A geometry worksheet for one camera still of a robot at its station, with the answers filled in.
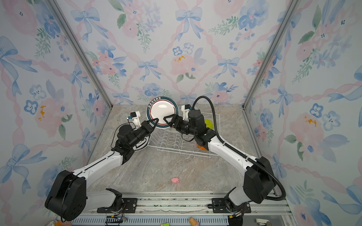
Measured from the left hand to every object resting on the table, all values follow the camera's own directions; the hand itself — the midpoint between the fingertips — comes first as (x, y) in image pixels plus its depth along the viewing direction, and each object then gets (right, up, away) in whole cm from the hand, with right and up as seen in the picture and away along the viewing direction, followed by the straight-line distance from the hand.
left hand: (159, 118), depth 75 cm
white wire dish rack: (+4, -15, +23) cm, 28 cm away
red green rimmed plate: (0, +6, +3) cm, 7 cm away
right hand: (+4, -1, -1) cm, 4 cm away
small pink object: (+8, -36, +6) cm, 37 cm away
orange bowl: (+25, -19, +17) cm, 36 cm away
